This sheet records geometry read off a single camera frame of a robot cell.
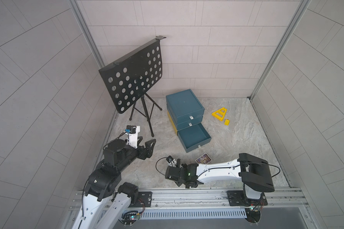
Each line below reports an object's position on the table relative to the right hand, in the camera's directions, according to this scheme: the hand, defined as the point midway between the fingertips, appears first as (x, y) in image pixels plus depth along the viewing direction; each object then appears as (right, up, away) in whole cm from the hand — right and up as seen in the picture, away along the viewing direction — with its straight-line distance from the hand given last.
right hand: (176, 176), depth 80 cm
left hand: (-11, +25, -15) cm, 31 cm away
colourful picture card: (+17, +8, +4) cm, 19 cm away
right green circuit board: (+37, -15, -11) cm, 42 cm away
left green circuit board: (-21, -12, -16) cm, 29 cm away
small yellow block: (+36, +29, +22) cm, 51 cm away
